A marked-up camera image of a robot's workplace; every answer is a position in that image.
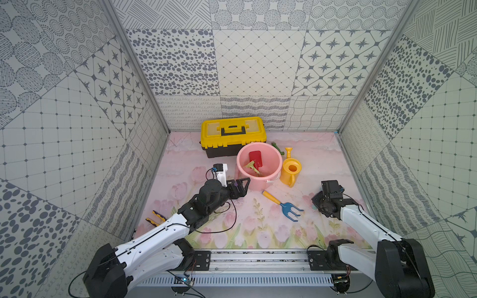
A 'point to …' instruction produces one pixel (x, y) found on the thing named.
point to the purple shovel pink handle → (235, 184)
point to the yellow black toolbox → (223, 136)
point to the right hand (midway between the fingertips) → (316, 202)
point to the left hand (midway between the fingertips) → (241, 175)
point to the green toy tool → (274, 144)
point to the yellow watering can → (290, 167)
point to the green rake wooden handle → (251, 165)
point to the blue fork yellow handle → (286, 207)
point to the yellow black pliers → (158, 214)
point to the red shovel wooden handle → (256, 156)
